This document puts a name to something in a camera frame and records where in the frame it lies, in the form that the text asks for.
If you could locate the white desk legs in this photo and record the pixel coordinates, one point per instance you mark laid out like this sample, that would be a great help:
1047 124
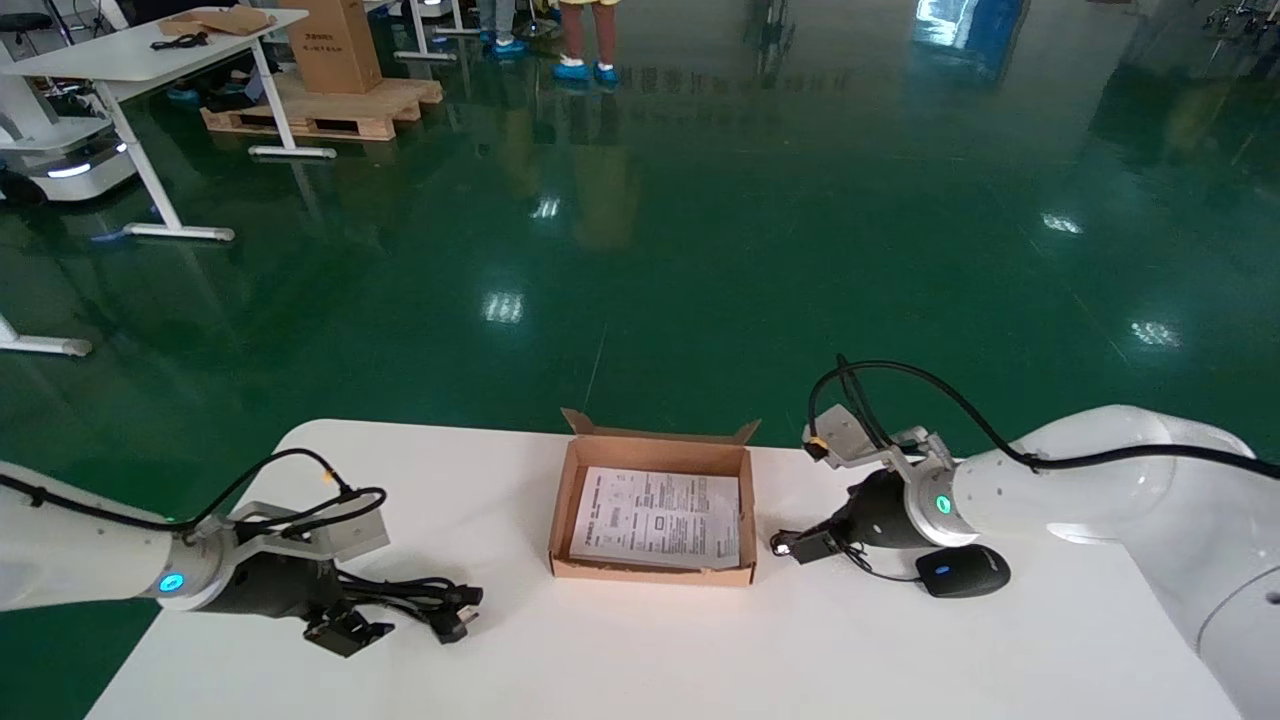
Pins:
430 56

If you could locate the person in blue jeans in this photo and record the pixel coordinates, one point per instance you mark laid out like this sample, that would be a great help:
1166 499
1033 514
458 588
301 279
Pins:
505 25

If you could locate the printed white instruction sheet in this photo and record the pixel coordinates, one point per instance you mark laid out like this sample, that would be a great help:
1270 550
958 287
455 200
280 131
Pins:
655 515

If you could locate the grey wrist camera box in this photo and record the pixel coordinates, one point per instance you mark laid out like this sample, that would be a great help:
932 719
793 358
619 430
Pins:
355 530
840 435

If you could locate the brown cardboard storage box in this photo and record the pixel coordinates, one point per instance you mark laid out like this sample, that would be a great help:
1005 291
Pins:
650 455

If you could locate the white wheeled robot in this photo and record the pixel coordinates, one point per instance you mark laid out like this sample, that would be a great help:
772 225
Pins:
60 160

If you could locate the black office chair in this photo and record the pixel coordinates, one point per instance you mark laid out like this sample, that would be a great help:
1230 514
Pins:
25 22

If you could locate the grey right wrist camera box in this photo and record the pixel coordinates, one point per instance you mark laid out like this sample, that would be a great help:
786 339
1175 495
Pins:
840 435

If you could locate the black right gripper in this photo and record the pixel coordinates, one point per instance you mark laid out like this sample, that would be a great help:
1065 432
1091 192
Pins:
880 515

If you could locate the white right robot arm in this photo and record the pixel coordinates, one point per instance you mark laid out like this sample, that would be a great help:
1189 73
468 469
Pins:
1120 480

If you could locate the open flat cardboard box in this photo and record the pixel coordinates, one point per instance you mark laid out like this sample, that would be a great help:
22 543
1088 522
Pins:
225 20

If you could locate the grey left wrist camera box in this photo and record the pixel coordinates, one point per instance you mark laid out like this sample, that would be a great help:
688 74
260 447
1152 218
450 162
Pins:
355 530

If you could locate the white standing desk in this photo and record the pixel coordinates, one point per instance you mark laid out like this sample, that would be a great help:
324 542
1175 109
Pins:
150 50
45 347

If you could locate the tall brown cardboard carton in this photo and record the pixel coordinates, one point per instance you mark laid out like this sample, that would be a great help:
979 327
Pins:
335 50

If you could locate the wooden pallet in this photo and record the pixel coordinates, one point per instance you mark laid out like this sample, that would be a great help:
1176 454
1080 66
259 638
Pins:
340 105

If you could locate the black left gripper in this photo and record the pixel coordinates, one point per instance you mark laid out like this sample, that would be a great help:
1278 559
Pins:
280 590

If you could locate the office chair wheel base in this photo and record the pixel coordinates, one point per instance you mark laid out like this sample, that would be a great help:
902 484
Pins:
1240 15

